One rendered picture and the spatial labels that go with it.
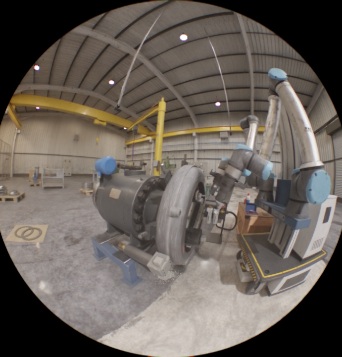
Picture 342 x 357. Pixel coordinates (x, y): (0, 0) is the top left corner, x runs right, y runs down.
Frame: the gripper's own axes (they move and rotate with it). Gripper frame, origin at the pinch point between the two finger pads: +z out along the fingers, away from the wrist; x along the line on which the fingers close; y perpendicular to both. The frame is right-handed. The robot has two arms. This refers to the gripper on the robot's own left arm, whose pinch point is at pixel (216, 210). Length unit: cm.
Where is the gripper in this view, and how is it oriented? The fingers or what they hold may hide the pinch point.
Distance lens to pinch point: 66.1
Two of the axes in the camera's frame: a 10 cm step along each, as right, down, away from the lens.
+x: -4.3, 1.3, -8.9
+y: -8.3, -4.6, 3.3
